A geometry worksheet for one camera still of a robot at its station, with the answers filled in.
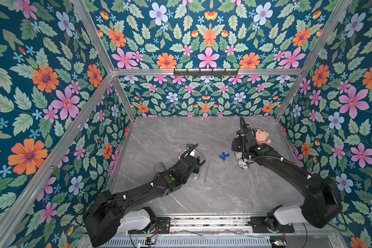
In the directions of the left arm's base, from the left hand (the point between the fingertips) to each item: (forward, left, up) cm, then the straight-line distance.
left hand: (198, 157), depth 81 cm
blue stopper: (+6, -16, -16) cm, 24 cm away
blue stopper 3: (+9, -20, -15) cm, 27 cm away
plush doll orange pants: (+16, -42, -8) cm, 46 cm away
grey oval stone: (+2, +24, -13) cm, 27 cm away
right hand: (+9, -23, +1) cm, 25 cm away
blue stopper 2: (+8, -18, -15) cm, 25 cm away
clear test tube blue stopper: (0, -4, -16) cm, 16 cm away
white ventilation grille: (-35, +8, -20) cm, 41 cm away
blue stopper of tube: (+8, -15, -15) cm, 23 cm away
